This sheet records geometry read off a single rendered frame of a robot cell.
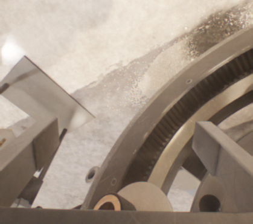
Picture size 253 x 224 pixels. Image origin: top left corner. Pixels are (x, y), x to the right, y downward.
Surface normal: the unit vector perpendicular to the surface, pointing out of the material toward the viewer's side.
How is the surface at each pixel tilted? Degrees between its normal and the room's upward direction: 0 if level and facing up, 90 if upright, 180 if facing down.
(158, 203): 90
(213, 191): 90
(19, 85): 0
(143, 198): 90
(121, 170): 90
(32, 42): 0
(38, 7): 0
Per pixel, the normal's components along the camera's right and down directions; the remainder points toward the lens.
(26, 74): -0.12, 0.61
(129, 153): -0.63, -0.66
